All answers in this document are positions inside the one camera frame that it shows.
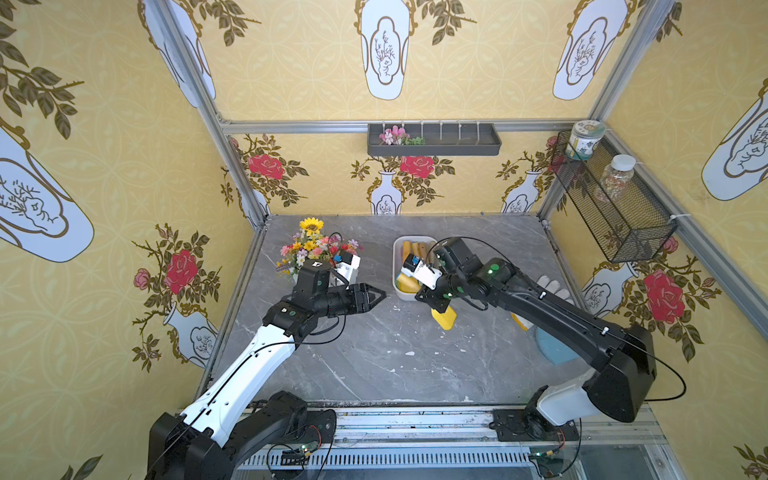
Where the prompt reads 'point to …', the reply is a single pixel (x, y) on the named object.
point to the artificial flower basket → (311, 244)
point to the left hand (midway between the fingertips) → (373, 293)
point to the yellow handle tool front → (446, 319)
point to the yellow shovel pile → (407, 283)
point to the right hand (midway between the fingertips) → (425, 286)
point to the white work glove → (553, 287)
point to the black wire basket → (618, 208)
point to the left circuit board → (299, 456)
